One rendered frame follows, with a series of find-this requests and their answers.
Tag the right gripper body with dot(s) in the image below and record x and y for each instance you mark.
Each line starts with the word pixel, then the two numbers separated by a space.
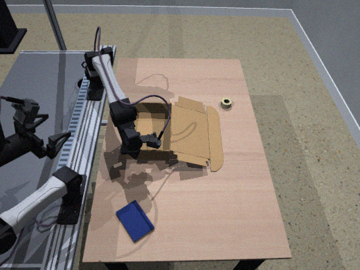
pixel 24 139

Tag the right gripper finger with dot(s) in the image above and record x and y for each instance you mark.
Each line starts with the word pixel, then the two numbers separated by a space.
pixel 44 118
pixel 52 140

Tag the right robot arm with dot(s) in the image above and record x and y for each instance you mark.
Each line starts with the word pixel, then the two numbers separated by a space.
pixel 65 183

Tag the grey metal frame post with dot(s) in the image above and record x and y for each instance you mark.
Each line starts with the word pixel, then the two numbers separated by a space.
pixel 54 24

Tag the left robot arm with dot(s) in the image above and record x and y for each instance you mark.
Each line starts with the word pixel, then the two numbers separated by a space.
pixel 122 115

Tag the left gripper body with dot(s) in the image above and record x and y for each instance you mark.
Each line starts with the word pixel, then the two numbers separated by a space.
pixel 145 139

